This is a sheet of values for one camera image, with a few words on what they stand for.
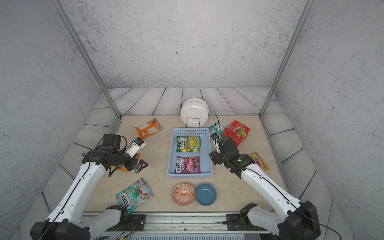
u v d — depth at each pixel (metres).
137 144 0.68
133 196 0.79
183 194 0.82
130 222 0.72
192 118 1.03
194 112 1.04
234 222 0.72
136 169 0.68
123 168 0.68
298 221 0.37
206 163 0.93
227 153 0.58
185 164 0.91
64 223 0.38
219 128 1.12
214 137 0.69
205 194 0.81
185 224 0.74
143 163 0.71
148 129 1.11
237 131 1.05
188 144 1.02
